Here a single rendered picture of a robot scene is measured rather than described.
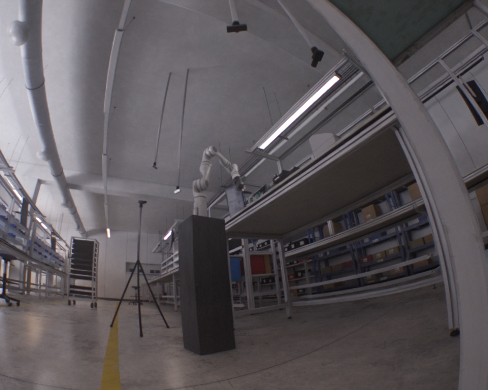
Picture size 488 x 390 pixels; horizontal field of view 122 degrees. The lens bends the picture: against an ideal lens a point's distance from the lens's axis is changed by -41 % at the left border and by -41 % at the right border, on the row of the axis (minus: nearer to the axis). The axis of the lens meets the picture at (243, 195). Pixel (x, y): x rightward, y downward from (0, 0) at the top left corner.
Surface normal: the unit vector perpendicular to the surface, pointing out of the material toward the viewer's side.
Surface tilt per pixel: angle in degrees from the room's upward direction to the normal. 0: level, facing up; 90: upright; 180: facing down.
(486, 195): 90
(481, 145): 90
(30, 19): 148
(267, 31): 180
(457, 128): 90
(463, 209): 90
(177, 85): 180
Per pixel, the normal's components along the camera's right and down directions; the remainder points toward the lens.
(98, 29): 0.09, 0.91
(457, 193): -0.86, -0.14
